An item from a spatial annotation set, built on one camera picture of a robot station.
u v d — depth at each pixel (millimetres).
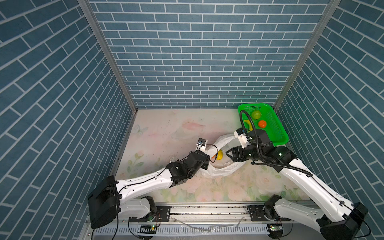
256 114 1113
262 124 1079
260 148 532
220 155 902
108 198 398
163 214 732
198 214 752
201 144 659
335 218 398
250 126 1079
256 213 737
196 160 559
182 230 770
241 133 652
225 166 837
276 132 1062
